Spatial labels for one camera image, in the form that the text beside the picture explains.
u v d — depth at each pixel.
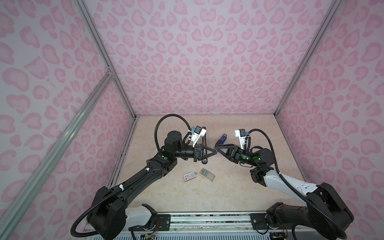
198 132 0.63
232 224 0.73
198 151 0.61
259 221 0.73
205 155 0.65
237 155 0.62
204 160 0.94
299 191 0.46
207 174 0.90
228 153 0.64
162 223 0.74
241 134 0.64
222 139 1.01
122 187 0.43
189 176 0.88
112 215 0.39
